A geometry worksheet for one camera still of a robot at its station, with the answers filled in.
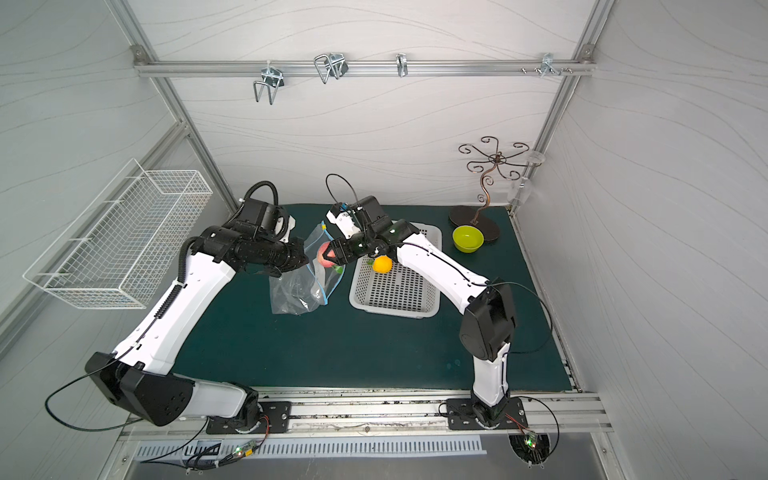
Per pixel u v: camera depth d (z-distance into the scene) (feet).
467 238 3.59
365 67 2.59
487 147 3.21
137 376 1.24
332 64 2.51
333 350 2.64
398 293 3.14
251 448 2.25
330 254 2.45
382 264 3.22
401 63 2.38
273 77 2.56
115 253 2.21
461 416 2.35
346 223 2.34
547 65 2.51
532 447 2.36
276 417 2.41
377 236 2.05
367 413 2.47
